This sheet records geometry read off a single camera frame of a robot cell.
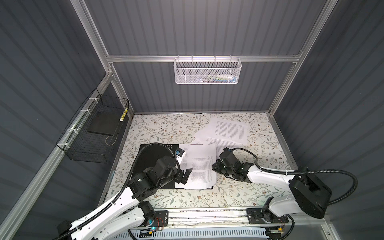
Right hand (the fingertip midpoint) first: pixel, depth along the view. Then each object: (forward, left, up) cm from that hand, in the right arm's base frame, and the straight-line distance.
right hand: (212, 166), depth 86 cm
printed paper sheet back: (+33, -12, -6) cm, 36 cm away
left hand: (-6, +15, +15) cm, 21 cm away
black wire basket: (+5, +60, +25) cm, 65 cm away
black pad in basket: (+13, +56, +25) cm, 63 cm away
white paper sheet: (+18, -7, -5) cm, 20 cm away
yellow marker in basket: (+17, +49, +24) cm, 57 cm away
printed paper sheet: (+7, +6, -4) cm, 10 cm away
